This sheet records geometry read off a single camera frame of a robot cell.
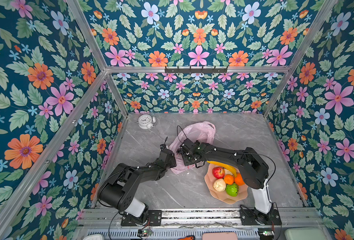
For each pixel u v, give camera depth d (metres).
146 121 1.11
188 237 0.67
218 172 0.82
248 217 0.73
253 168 0.51
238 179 0.70
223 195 0.78
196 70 0.93
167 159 0.74
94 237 0.67
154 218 0.73
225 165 0.59
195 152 0.69
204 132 1.02
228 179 0.77
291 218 0.75
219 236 0.68
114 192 0.45
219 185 0.78
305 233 0.67
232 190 0.76
